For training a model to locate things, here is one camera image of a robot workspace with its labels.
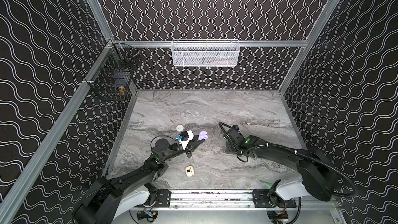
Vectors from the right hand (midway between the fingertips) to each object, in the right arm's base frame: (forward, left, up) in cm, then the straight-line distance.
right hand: (231, 147), depth 88 cm
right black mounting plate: (-25, -12, -3) cm, 28 cm away
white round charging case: (+13, +31, -1) cm, 34 cm away
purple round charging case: (-3, +16, +19) cm, 25 cm away
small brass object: (+20, +60, +26) cm, 68 cm away
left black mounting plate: (-26, +35, -1) cm, 43 cm away
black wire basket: (+31, +71, +25) cm, 81 cm away
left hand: (-6, +14, +20) cm, 25 cm away
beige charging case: (-13, +23, -1) cm, 27 cm away
